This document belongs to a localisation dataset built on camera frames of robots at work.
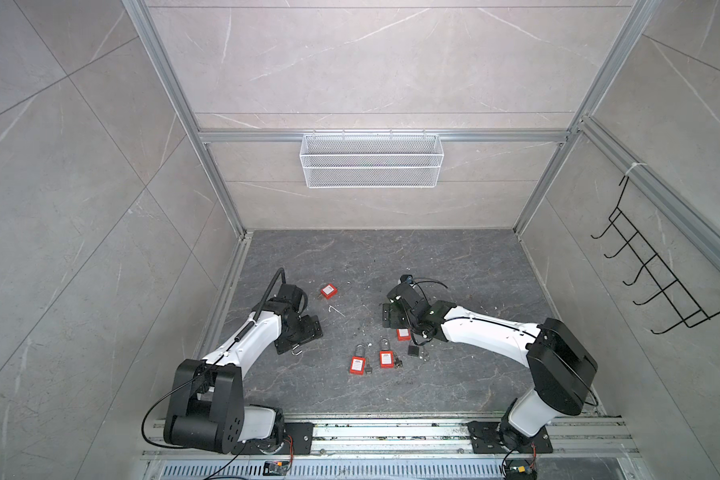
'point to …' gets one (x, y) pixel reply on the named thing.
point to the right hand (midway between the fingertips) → (393, 310)
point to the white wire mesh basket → (371, 161)
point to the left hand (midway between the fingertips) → (307, 331)
